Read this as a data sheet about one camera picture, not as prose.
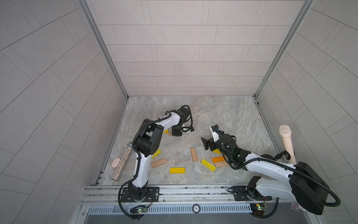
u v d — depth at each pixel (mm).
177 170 790
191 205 694
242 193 707
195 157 842
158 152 860
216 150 721
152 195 705
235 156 618
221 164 803
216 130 702
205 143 733
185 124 864
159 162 842
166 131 954
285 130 618
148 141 531
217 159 843
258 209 681
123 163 788
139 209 656
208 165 794
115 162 805
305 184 406
